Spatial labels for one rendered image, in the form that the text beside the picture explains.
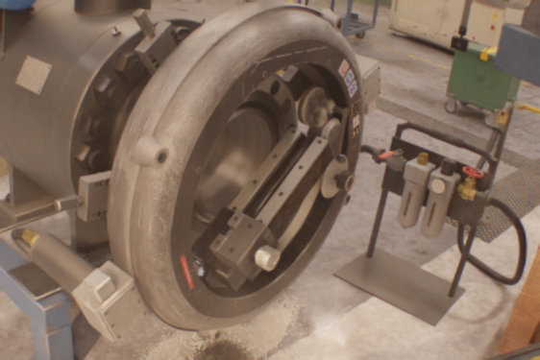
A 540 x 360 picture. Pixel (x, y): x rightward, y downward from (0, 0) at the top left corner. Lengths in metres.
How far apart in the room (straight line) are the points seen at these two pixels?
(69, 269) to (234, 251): 0.33
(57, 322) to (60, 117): 0.50
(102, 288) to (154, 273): 0.10
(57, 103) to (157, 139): 0.42
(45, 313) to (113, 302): 0.39
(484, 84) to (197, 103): 3.62
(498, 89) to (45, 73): 3.57
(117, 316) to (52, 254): 0.21
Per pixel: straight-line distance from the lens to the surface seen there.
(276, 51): 1.09
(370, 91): 1.54
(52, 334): 1.48
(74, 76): 1.33
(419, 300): 2.07
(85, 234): 1.52
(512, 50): 0.74
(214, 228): 1.25
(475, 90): 4.48
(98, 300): 1.06
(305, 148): 1.33
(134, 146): 0.99
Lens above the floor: 1.12
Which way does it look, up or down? 25 degrees down
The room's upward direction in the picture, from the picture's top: 8 degrees clockwise
